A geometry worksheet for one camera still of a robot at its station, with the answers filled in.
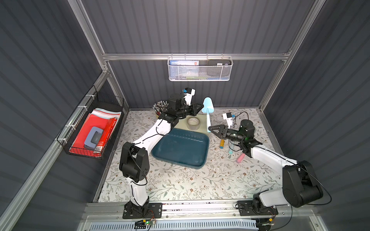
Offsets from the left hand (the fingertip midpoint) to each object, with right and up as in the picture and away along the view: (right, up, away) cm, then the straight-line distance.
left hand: (205, 106), depth 78 cm
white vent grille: (+18, -60, -7) cm, 63 cm away
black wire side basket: (-62, +2, +11) cm, 63 cm away
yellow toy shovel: (+14, -24, +20) cm, 34 cm away
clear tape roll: (-6, -10, +28) cm, 30 cm away
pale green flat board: (-14, -10, +28) cm, 33 cm away
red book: (-49, -16, -10) cm, 53 cm away
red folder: (-61, -20, -11) cm, 65 cm away
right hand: (+2, -14, -1) cm, 14 cm away
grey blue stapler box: (-54, -16, -11) cm, 57 cm away
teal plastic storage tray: (-13, -26, +19) cm, 35 cm away
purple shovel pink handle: (+24, -32, +13) cm, 42 cm away
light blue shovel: (+2, -1, +3) cm, 4 cm away
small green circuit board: (-28, -58, -8) cm, 65 cm away
